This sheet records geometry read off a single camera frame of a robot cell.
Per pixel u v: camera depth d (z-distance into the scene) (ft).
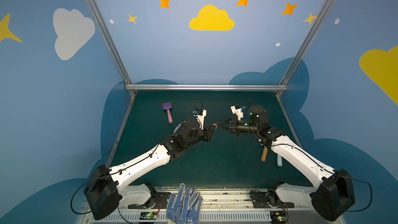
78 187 1.25
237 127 2.19
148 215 2.34
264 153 2.89
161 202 2.43
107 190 1.26
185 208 2.30
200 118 2.20
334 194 1.29
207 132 2.10
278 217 2.35
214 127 2.41
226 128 2.30
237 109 2.40
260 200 2.41
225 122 2.35
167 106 3.65
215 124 2.42
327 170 1.40
